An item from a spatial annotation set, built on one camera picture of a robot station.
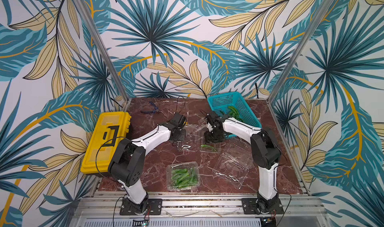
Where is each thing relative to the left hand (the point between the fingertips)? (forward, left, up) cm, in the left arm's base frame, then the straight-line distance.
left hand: (179, 137), depth 91 cm
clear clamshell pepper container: (0, -9, -3) cm, 10 cm away
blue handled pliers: (+24, +22, -5) cm, 33 cm away
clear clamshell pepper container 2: (-22, -3, -3) cm, 23 cm away
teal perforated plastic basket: (+38, -30, -8) cm, 49 cm away
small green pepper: (-3, -15, -4) cm, 16 cm away
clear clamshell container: (-14, -32, -4) cm, 35 cm away
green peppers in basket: (+24, -38, -4) cm, 45 cm away
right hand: (0, -18, -4) cm, 19 cm away
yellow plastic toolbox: (-1, +37, +10) cm, 38 cm away
